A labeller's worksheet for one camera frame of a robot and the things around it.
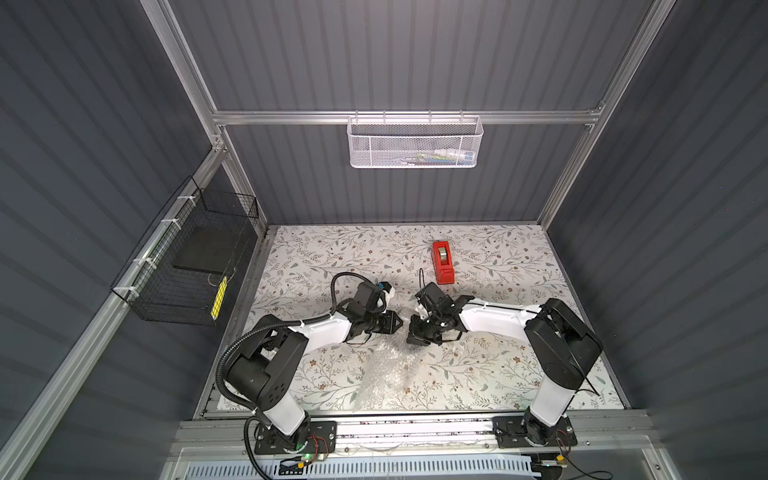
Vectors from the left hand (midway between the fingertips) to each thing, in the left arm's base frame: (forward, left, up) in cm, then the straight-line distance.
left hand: (403, 327), depth 88 cm
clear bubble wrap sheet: (-12, +4, +3) cm, 13 cm away
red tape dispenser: (+24, -15, +1) cm, 28 cm away
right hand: (-4, -1, -1) cm, 4 cm away
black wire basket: (+4, +55, +24) cm, 60 cm away
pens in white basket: (+42, -13, +31) cm, 54 cm away
